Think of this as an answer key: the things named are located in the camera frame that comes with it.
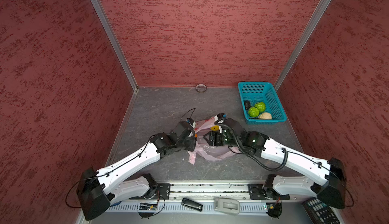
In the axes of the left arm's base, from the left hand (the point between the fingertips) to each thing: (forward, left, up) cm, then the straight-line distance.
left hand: (194, 144), depth 77 cm
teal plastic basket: (+46, -52, -8) cm, 70 cm away
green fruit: (+31, -45, -6) cm, 54 cm away
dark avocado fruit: (+33, -36, -8) cm, 50 cm away
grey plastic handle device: (-25, -16, -10) cm, 31 cm away
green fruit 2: (+27, -40, -8) cm, 49 cm away
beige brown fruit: (+24, -47, -7) cm, 53 cm away
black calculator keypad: (-28, -58, -10) cm, 65 cm away
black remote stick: (-25, 0, -11) cm, 27 cm away
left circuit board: (-25, +23, -16) cm, 38 cm away
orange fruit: (0, -1, +11) cm, 11 cm away
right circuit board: (-26, -40, -14) cm, 49 cm away
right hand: (0, -7, +5) cm, 9 cm away
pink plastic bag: (-3, -5, +1) cm, 6 cm away
